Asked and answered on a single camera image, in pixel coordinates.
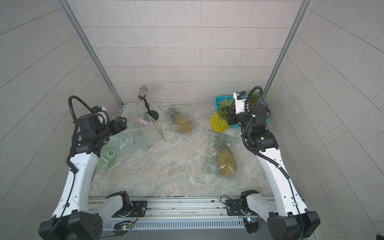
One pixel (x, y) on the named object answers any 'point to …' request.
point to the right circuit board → (252, 224)
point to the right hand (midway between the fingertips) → (226, 105)
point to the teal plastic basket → (218, 99)
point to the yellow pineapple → (218, 120)
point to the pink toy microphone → (141, 120)
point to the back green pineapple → (182, 122)
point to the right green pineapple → (225, 157)
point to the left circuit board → (123, 225)
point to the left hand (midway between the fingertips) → (123, 118)
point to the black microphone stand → (153, 113)
